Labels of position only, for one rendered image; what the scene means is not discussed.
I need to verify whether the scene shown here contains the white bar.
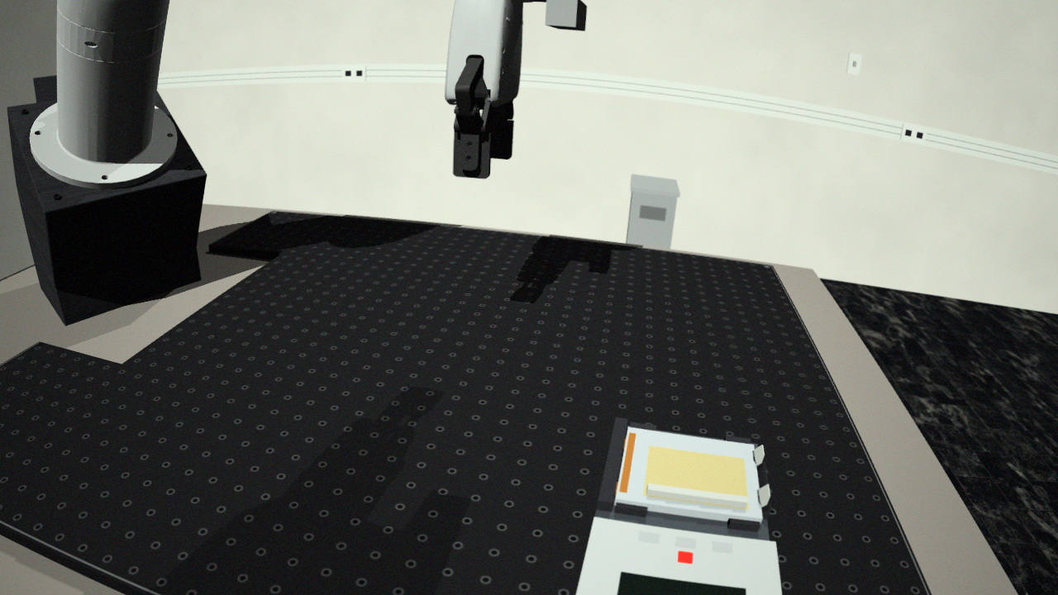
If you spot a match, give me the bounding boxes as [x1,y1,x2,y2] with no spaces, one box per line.
[646,483,748,508]

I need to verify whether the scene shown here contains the white cassette with yellow panel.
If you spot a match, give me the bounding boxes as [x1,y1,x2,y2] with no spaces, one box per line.
[614,427,763,523]

